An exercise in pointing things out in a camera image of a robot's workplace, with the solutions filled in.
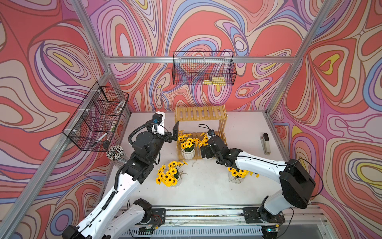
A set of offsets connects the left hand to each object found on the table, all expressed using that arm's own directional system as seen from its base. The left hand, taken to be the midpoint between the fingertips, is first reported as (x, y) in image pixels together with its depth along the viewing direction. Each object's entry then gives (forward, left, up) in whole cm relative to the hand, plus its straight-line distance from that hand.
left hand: (169, 119), depth 66 cm
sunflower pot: (-15, -34, -28) cm, 47 cm away
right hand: (+1, -20, -27) cm, 34 cm away
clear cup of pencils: (-6, +30, -20) cm, 36 cm away
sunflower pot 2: (-17, 0, -23) cm, 28 cm away
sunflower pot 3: (-1, -8, -20) cm, 21 cm away
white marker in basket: (-2, +36, -12) cm, 38 cm away
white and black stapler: (+12, -59, -33) cm, 69 cm away
